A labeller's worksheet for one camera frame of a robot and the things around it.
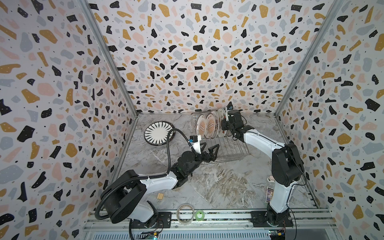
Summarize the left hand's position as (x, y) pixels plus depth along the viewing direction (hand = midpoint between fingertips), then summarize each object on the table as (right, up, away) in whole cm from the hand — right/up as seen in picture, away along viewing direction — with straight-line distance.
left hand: (214, 143), depth 76 cm
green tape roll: (-6, -37, +1) cm, 37 cm away
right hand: (+8, +15, +18) cm, 24 cm away
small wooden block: (-29, -29, +5) cm, 41 cm away
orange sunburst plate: (-1, +9, +27) cm, 29 cm away
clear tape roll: (-17, -38, -3) cm, 42 cm away
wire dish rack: (+13, -6, +25) cm, 28 cm away
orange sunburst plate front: (-7, +9, +28) cm, 30 cm away
